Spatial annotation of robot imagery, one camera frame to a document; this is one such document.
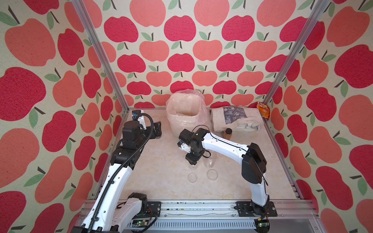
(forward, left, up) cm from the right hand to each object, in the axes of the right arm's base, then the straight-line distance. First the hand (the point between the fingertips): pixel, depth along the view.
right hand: (194, 161), depth 84 cm
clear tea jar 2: (+1, -9, -1) cm, 10 cm away
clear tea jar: (-2, 0, -4) cm, 5 cm away
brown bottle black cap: (+22, -22, +1) cm, 31 cm away
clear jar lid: (-4, -12, -9) cm, 15 cm away
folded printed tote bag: (+35, -28, +2) cm, 45 cm away
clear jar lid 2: (-7, 0, -8) cm, 11 cm away
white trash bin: (+37, +9, +4) cm, 38 cm away
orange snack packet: (+48, -52, -1) cm, 71 cm away
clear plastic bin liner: (+37, +9, +5) cm, 39 cm away
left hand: (+7, +21, +23) cm, 32 cm away
